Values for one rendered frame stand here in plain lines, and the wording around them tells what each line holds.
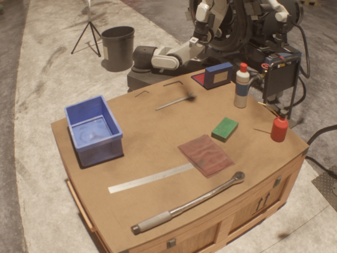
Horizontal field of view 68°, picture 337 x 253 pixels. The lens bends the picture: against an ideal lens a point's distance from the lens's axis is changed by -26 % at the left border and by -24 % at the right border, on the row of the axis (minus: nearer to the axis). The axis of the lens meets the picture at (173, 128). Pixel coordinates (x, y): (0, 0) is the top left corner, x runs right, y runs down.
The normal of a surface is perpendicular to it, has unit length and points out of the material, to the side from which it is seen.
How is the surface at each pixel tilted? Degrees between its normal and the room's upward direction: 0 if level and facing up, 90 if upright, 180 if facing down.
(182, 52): 90
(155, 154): 0
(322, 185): 0
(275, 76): 90
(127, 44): 93
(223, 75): 96
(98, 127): 0
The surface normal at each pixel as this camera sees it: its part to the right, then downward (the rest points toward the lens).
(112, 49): -0.08, 0.68
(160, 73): 0.00, -0.77
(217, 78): 0.52, 0.62
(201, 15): -0.58, 0.43
